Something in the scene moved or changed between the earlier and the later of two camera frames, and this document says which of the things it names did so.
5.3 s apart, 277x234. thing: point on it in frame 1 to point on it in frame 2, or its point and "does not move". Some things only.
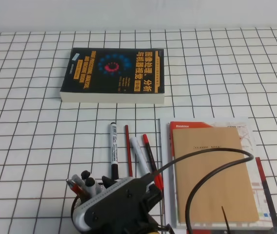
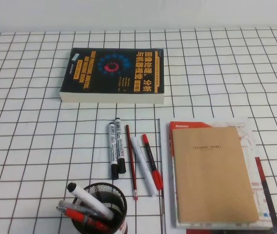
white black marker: (91, 186) to (119, 142)
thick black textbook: (131, 75) does not move
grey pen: (80, 182) to (63, 205)
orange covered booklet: (183, 125) does not move
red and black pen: (158, 177) does not move
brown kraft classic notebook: (229, 187) does not move
